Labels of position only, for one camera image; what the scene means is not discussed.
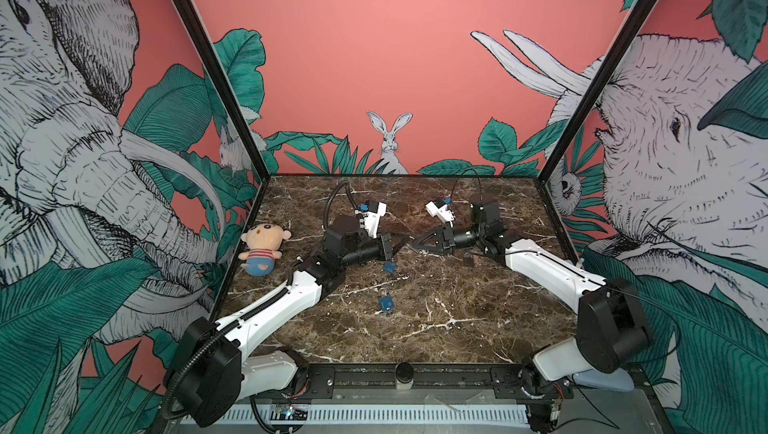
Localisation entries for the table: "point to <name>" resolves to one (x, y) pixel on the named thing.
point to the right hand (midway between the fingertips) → (415, 247)
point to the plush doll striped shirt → (263, 239)
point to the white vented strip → (371, 416)
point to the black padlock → (468, 260)
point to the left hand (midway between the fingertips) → (414, 240)
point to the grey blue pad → (618, 380)
